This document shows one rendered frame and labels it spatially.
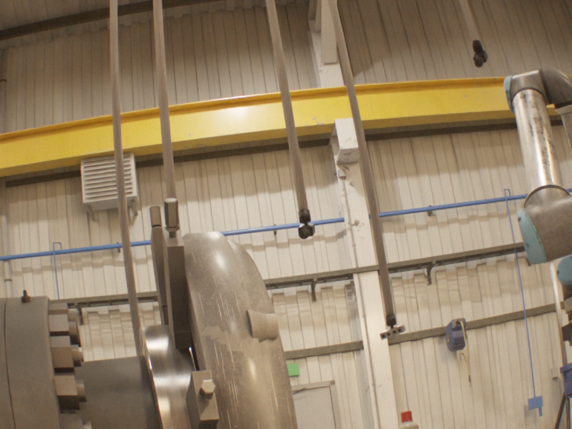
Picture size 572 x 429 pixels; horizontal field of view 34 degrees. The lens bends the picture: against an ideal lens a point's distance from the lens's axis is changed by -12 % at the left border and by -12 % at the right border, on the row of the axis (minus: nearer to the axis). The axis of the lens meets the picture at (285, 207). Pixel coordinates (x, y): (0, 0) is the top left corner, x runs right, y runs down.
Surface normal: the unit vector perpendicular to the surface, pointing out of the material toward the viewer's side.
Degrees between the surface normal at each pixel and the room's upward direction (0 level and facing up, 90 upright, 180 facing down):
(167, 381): 67
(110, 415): 76
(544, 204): 58
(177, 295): 131
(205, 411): 85
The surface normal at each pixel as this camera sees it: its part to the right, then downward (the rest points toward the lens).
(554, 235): -0.27, 0.20
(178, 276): 0.22, 0.36
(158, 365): 0.06, -0.78
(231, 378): 0.15, -0.49
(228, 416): -0.40, -0.25
